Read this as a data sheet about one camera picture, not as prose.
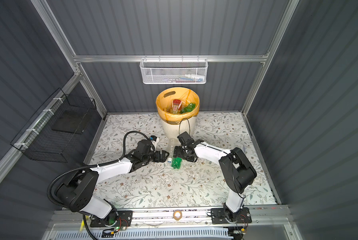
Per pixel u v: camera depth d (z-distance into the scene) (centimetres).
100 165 50
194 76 91
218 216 73
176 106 93
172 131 93
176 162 88
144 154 72
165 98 96
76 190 44
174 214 75
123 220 72
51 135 72
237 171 48
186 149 68
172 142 102
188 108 93
